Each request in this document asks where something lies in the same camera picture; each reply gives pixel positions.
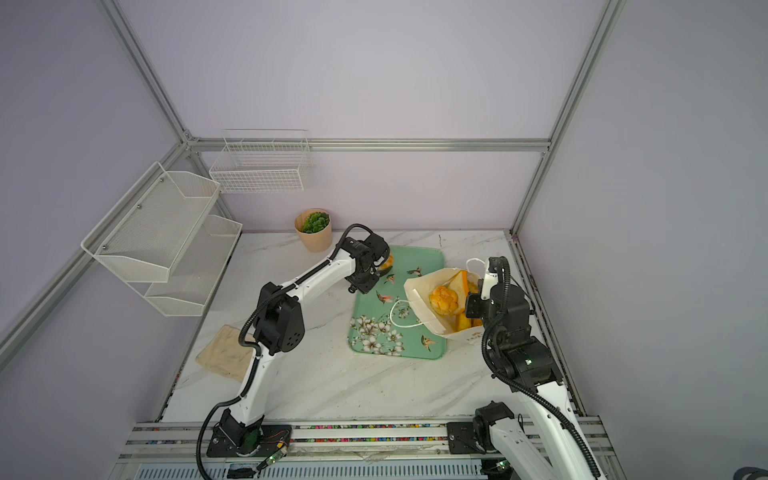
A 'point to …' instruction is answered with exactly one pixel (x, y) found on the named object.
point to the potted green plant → (314, 227)
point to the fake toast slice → (460, 283)
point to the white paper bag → (419, 292)
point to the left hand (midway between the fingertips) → (358, 283)
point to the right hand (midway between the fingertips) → (479, 279)
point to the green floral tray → (388, 320)
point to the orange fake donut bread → (388, 263)
